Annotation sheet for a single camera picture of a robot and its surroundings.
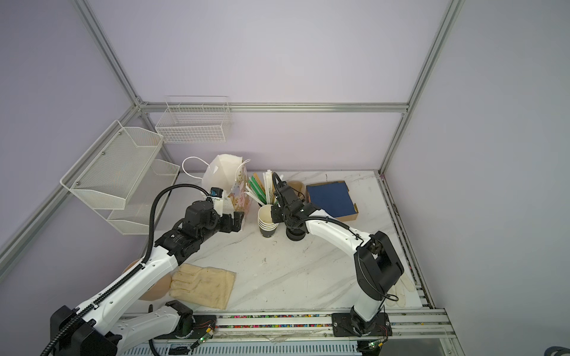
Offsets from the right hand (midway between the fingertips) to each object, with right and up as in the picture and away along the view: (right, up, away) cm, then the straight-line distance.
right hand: (270, 213), depth 86 cm
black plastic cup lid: (+10, -10, +7) cm, 15 cm away
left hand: (-14, 0, -7) cm, 15 cm away
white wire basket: (-34, +40, +9) cm, 54 cm away
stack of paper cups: (-1, -5, -2) cm, 5 cm away
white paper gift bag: (-23, +17, +13) cm, 31 cm away
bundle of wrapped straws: (-5, +9, +9) cm, 14 cm away
